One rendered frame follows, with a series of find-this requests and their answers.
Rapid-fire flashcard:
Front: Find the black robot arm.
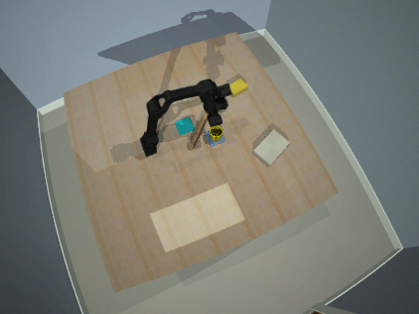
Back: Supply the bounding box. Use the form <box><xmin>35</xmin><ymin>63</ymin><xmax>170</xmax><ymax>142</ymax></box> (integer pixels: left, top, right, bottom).
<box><xmin>140</xmin><ymin>78</ymin><xmax>232</xmax><ymax>157</ymax></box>

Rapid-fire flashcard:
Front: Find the yellow rectangular block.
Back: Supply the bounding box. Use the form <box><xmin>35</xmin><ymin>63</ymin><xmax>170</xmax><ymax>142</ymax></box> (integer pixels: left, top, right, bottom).
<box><xmin>229</xmin><ymin>78</ymin><xmax>248</xmax><ymax>97</ymax></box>

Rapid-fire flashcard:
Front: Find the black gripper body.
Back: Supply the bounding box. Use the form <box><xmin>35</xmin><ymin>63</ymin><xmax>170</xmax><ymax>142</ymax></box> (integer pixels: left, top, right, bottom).
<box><xmin>204</xmin><ymin>101</ymin><xmax>222</xmax><ymax>127</ymax></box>

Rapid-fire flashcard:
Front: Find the yellow cup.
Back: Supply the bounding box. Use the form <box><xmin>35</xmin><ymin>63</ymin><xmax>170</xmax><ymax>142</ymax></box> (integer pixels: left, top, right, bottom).
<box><xmin>209</xmin><ymin>125</ymin><xmax>223</xmax><ymax>141</ymax></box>

